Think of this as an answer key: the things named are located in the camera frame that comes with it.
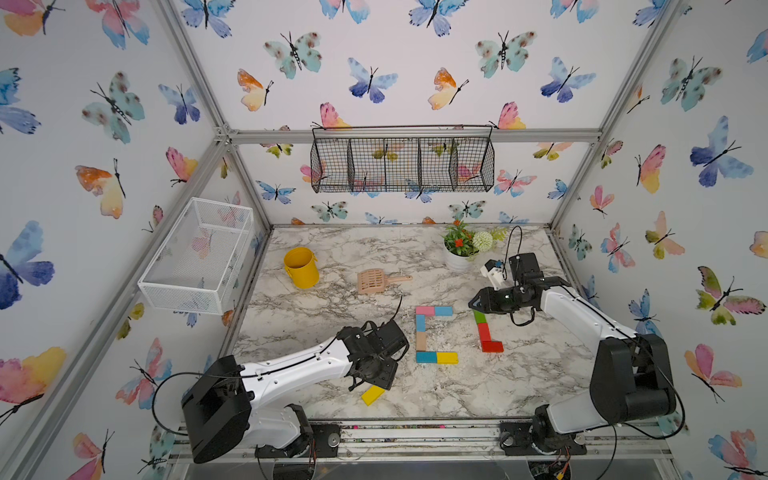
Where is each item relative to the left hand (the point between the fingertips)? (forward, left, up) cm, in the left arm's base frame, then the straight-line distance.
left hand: (385, 374), depth 79 cm
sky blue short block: (+21, -19, -6) cm, 29 cm away
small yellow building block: (+6, -18, -6) cm, 20 cm away
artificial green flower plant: (+37, -25, +10) cm, 46 cm away
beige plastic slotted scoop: (+32, +4, -3) cm, 33 cm away
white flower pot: (+35, -25, +2) cm, 43 cm away
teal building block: (+6, -12, -6) cm, 15 cm away
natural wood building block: (+11, -11, -6) cm, 17 cm away
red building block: (+13, -30, -5) cm, 34 cm away
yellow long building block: (-4, +4, -5) cm, 7 cm away
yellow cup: (+36, +28, +3) cm, 45 cm away
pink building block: (+21, -13, -4) cm, 25 cm away
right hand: (+18, -27, +6) cm, 33 cm away
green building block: (+18, -30, -5) cm, 36 cm away
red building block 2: (+9, -32, -6) cm, 33 cm away
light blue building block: (+18, -11, -7) cm, 22 cm away
